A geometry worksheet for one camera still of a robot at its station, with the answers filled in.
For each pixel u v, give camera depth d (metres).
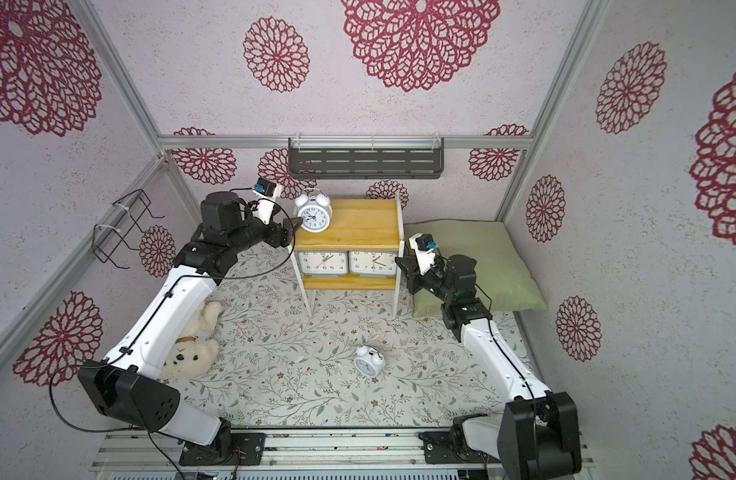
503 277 0.95
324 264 0.87
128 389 0.40
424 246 0.64
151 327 0.45
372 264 0.87
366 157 0.94
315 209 0.72
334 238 0.76
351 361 0.88
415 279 0.68
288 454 0.73
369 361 0.80
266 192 0.60
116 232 0.75
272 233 0.65
